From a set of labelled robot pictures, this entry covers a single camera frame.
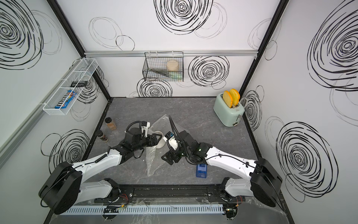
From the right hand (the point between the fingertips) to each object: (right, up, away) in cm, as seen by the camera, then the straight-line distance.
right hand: (167, 152), depth 75 cm
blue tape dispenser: (+19, -11, +2) cm, 22 cm away
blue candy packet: (-52, +28, -5) cm, 59 cm away
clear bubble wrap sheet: (-4, +12, +27) cm, 29 cm away
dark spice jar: (-44, +8, +12) cm, 46 cm away
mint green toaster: (+40, +19, +17) cm, 47 cm away
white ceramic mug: (-4, +3, +8) cm, 10 cm away
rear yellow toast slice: (+44, +33, +17) cm, 58 cm away
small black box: (-50, +38, +3) cm, 63 cm away
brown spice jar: (-42, +13, +21) cm, 49 cm away
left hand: (-6, +7, +9) cm, 13 cm away
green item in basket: (+4, +48, +21) cm, 52 cm away
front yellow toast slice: (+39, +31, +17) cm, 53 cm away
